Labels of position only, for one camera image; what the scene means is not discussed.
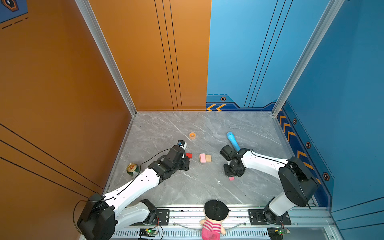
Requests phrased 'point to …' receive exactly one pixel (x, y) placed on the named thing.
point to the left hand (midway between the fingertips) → (188, 158)
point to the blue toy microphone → (232, 138)
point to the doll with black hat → (215, 212)
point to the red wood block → (190, 155)
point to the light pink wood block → (202, 158)
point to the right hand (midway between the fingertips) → (227, 174)
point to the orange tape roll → (192, 135)
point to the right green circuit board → (277, 234)
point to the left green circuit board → (147, 232)
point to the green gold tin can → (132, 167)
